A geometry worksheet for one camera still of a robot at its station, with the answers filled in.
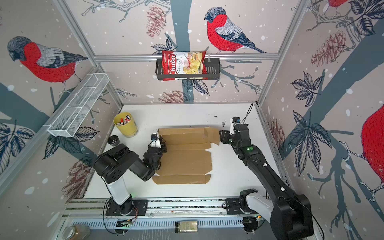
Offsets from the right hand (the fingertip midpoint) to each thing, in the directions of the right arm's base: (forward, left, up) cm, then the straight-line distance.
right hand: (221, 133), depth 83 cm
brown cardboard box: (-10, +20, -16) cm, 28 cm away
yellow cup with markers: (+10, +62, -2) cm, 63 cm away
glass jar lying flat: (-42, +17, -12) cm, 47 cm away
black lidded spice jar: (-4, +64, -3) cm, 64 cm away
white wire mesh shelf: (-7, +77, +17) cm, 79 cm away
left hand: (0, +37, -6) cm, 37 cm away
